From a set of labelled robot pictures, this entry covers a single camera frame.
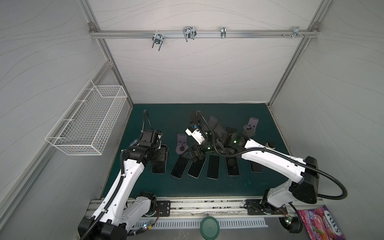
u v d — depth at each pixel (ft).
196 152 1.95
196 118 3.42
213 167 2.82
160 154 2.25
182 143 2.98
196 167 2.84
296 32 2.51
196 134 2.05
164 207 2.42
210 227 1.99
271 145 2.91
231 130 2.99
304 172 1.36
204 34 2.56
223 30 2.35
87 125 2.26
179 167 2.81
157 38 2.62
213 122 3.32
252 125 3.32
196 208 2.46
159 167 2.39
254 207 2.30
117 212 1.28
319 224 2.22
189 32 2.51
